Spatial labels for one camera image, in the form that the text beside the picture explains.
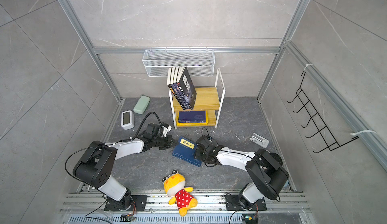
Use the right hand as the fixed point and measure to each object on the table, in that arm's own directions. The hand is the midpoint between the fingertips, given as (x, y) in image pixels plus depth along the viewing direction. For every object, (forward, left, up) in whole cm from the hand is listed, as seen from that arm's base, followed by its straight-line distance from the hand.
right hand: (196, 154), depth 89 cm
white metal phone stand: (+9, -41, 0) cm, 42 cm away
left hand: (+6, +10, +6) cm, 13 cm away
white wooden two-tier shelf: (+19, -7, +20) cm, 29 cm away
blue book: (+2, +7, +1) cm, 7 cm away
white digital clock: (+25, +47, +4) cm, 54 cm away
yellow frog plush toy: (-18, +11, +6) cm, 22 cm away
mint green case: (+40, +41, +3) cm, 57 cm away
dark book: (+25, +4, +31) cm, 40 cm away
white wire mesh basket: (+53, -4, +29) cm, 60 cm away
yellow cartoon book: (+20, +2, +4) cm, 20 cm away
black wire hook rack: (-4, -56, +30) cm, 64 cm away
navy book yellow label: (+22, +2, +7) cm, 24 cm away
